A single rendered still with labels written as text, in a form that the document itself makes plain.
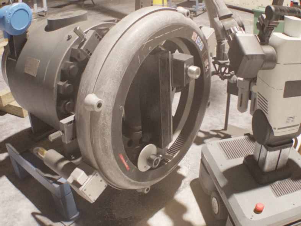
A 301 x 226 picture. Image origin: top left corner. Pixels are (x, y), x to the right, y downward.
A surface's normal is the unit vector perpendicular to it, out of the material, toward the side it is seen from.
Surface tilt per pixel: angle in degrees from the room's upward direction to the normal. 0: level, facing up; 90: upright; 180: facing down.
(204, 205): 0
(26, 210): 0
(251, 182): 0
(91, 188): 90
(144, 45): 90
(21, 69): 68
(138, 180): 90
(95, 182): 90
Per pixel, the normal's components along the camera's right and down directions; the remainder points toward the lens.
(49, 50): -0.44, -0.36
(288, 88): 0.19, 0.46
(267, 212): -0.02, -0.88
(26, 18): 0.79, 0.28
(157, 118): -0.61, 0.42
